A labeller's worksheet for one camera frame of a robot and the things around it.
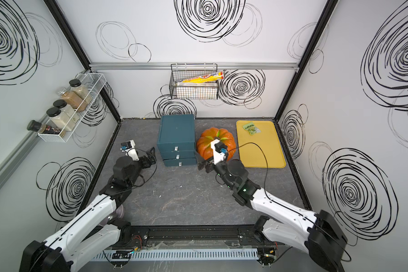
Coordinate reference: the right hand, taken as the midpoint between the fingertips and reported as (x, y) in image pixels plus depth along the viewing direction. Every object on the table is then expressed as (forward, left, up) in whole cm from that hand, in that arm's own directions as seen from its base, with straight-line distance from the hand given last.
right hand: (203, 148), depth 69 cm
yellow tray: (-2, -23, +3) cm, 23 cm away
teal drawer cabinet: (+11, +14, -8) cm, 20 cm away
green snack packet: (+39, -30, -29) cm, 57 cm away
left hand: (+5, +28, -9) cm, 30 cm away
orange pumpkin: (+14, +1, -18) cm, 23 cm away
